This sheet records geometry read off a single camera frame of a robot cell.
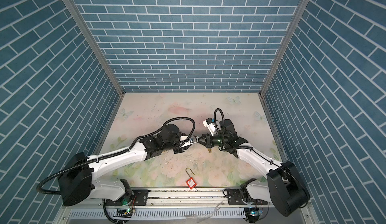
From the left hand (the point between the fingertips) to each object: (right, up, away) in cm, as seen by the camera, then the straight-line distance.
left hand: (190, 139), depth 80 cm
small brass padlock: (+11, -9, +11) cm, 18 cm away
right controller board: (+31, -33, -10) cm, 46 cm away
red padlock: (0, -22, -3) cm, 22 cm away
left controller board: (-31, -33, -9) cm, 47 cm away
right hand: (+3, 0, -2) cm, 3 cm away
